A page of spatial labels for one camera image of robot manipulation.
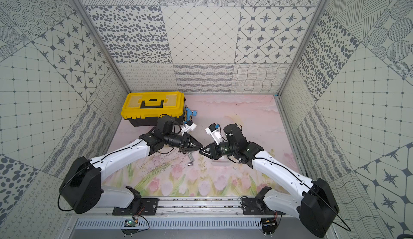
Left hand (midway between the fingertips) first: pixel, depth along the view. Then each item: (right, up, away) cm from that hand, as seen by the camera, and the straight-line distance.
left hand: (202, 145), depth 71 cm
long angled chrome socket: (-8, -11, +20) cm, 24 cm away
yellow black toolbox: (-36, +16, +21) cm, 45 cm away
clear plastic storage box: (+10, -15, +19) cm, 26 cm away
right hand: (0, -4, +2) cm, 5 cm away
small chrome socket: (-8, -14, +16) cm, 22 cm away
